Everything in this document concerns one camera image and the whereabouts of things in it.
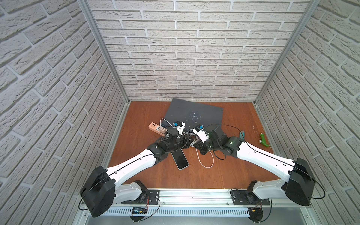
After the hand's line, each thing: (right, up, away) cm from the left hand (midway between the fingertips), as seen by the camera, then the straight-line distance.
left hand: (194, 135), depth 77 cm
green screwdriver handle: (+50, -8, +18) cm, 53 cm away
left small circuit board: (-29, -38, -6) cm, 49 cm away
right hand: (-1, -7, 0) cm, 7 cm away
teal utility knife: (+37, -3, +24) cm, 44 cm away
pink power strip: (-27, +2, +23) cm, 35 cm away
